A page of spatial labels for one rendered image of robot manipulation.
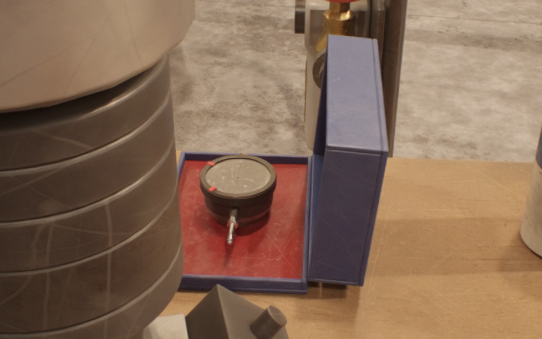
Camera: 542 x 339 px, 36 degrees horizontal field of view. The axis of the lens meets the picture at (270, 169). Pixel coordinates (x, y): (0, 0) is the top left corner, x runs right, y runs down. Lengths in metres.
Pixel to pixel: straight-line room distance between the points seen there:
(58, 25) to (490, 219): 0.54
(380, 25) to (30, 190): 0.78
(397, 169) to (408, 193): 0.04
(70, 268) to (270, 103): 1.58
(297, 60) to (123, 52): 1.78
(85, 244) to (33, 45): 0.06
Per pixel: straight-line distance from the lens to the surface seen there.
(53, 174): 0.19
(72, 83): 0.17
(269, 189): 0.62
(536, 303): 0.60
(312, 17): 1.05
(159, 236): 0.22
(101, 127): 0.19
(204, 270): 0.60
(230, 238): 0.59
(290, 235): 0.63
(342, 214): 0.54
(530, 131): 1.75
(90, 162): 0.19
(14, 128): 0.18
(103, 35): 0.17
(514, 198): 0.70
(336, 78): 0.59
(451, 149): 1.65
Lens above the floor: 0.86
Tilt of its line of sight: 34 degrees down
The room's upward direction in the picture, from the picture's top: straight up
